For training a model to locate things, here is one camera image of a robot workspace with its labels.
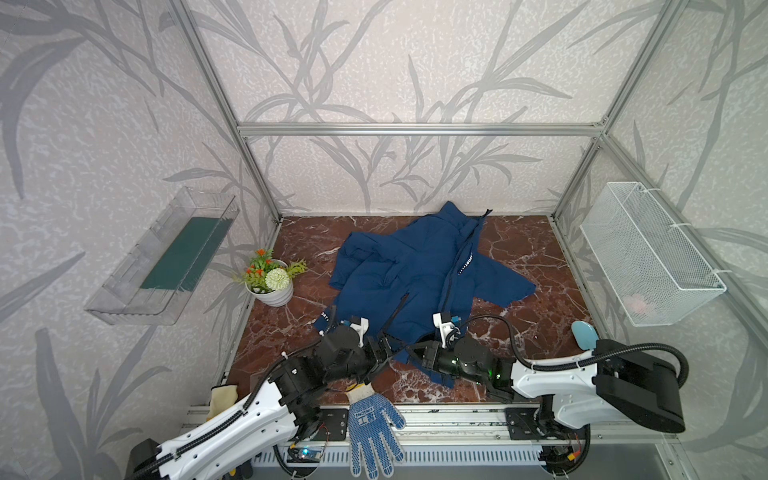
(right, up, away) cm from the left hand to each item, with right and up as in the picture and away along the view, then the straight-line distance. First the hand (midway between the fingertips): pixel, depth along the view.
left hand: (404, 349), depth 71 cm
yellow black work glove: (-46, -13, +3) cm, 47 cm away
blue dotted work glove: (-8, -21, +2) cm, 22 cm away
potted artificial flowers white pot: (-38, +15, +12) cm, 42 cm away
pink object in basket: (+57, +11, +1) cm, 58 cm away
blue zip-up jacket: (+4, +13, +28) cm, 31 cm away
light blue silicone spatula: (+55, -2, +18) cm, 58 cm away
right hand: (0, +1, +4) cm, 4 cm away
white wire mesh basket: (+53, +20, -9) cm, 57 cm away
